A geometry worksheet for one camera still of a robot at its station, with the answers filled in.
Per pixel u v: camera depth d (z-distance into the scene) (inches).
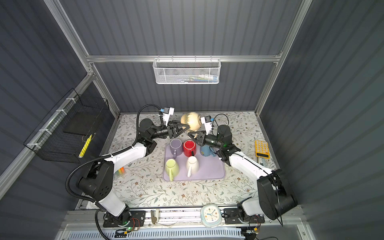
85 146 26.9
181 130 28.9
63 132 28.3
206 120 27.9
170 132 26.5
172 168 31.8
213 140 27.2
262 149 38.8
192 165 32.6
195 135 29.0
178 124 27.9
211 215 28.4
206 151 36.6
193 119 28.2
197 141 27.9
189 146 36.0
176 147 35.9
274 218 16.7
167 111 26.8
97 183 18.1
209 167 36.2
